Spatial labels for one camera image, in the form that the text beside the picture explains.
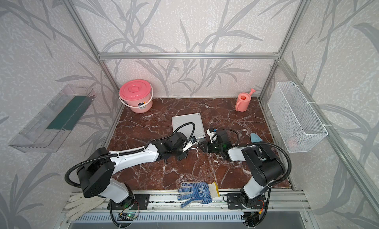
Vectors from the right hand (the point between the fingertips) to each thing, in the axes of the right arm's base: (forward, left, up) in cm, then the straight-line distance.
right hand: (200, 145), depth 91 cm
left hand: (-4, +8, +3) cm, 9 cm away
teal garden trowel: (+6, -37, -2) cm, 37 cm away
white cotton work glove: (-31, +61, -1) cm, 69 cm away
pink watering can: (+32, -32, +7) cm, 45 cm away
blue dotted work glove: (-26, 0, -3) cm, 26 cm away
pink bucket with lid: (+30, +42, +15) cm, 54 cm away
